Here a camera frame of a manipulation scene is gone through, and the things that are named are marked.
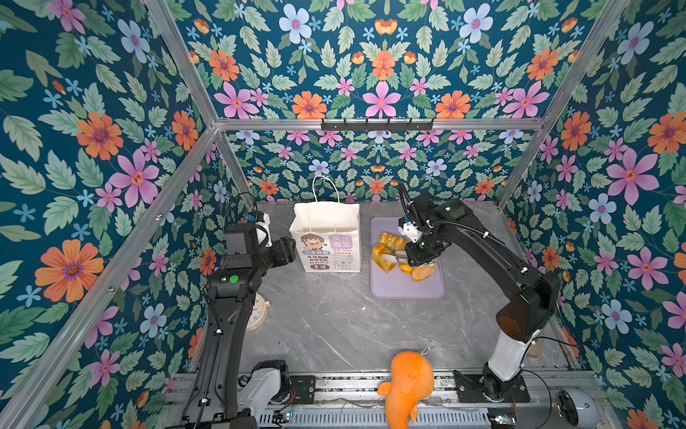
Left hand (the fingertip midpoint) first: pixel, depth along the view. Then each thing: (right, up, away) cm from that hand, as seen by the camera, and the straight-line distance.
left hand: (287, 235), depth 71 cm
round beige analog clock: (-13, -26, +14) cm, 32 cm away
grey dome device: (+72, -42, -7) cm, 83 cm away
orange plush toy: (+33, -37, -3) cm, 50 cm away
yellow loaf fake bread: (+26, -8, +25) cm, 37 cm away
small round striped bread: (+36, -13, +26) cm, 46 cm away
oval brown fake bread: (+42, -14, +22) cm, 49 cm away
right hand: (+36, -7, +9) cm, 38 cm away
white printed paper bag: (+9, 0, +7) cm, 12 cm away
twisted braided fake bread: (+31, -4, +30) cm, 44 cm away
